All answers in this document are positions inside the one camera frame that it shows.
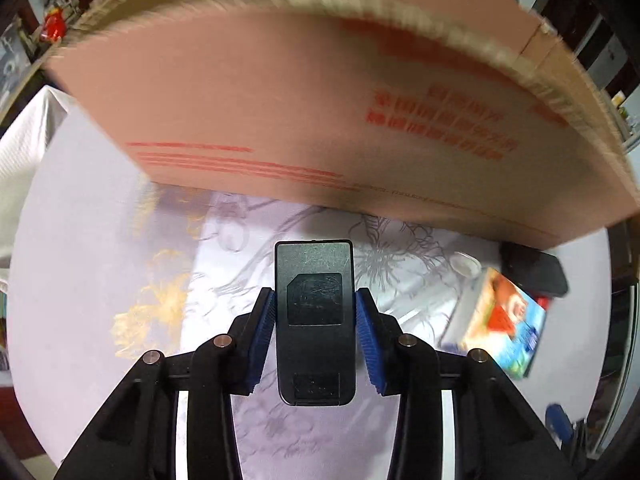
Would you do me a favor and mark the black rectangular device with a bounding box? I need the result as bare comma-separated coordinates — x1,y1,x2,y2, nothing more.
274,240,356,406

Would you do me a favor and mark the colourful small carton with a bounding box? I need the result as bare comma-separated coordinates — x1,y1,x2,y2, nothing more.
439,268,546,380

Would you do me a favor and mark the black flat case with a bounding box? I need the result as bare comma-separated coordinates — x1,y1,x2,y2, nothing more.
499,242,568,298

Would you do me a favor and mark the white cloth covered chair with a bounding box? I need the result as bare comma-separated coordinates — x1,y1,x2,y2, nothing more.
0,84,76,271

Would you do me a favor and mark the brown cardboard box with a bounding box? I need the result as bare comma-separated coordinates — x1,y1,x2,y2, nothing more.
48,0,639,248

